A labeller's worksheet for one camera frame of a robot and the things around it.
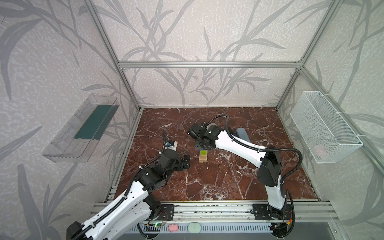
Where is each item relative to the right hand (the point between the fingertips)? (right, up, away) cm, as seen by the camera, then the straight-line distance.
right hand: (200, 141), depth 84 cm
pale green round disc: (-3, -38, -16) cm, 41 cm away
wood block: (+2, -11, +6) cm, 13 cm away
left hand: (-8, -5, -7) cm, 12 cm away
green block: (+2, -8, +7) cm, 11 cm away
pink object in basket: (+59, -4, -12) cm, 60 cm away
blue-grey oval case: (+28, +3, +18) cm, 33 cm away
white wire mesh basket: (+55, +5, -22) cm, 59 cm away
